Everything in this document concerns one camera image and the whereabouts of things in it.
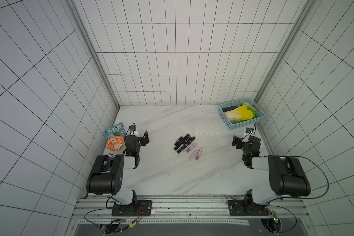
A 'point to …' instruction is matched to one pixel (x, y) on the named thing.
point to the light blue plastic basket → (231, 125)
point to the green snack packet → (118, 130)
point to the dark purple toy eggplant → (229, 108)
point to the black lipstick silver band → (178, 141)
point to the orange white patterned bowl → (114, 143)
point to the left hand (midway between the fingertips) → (139, 134)
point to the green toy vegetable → (250, 107)
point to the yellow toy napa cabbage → (240, 113)
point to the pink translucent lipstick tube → (192, 146)
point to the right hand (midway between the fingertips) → (237, 134)
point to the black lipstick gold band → (184, 138)
